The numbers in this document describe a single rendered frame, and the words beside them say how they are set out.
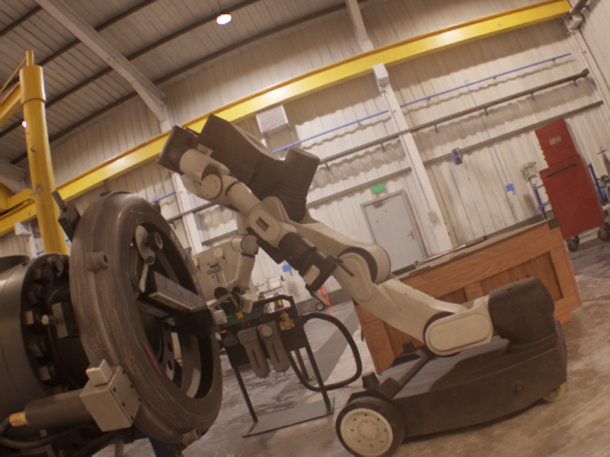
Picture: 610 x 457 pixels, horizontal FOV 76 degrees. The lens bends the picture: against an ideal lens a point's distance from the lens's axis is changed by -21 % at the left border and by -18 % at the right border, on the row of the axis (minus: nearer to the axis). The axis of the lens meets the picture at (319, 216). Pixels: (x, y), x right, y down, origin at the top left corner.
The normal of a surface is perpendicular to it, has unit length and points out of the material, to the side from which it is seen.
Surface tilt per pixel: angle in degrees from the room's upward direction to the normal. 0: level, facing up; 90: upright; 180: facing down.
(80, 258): 64
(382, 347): 90
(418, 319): 90
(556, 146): 90
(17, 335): 81
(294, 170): 106
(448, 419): 90
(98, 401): 113
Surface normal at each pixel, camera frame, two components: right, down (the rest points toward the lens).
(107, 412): 0.07, 0.24
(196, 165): -0.40, -0.16
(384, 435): -0.49, 0.04
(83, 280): -0.12, -0.40
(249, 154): -0.03, 0.04
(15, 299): -0.20, -0.57
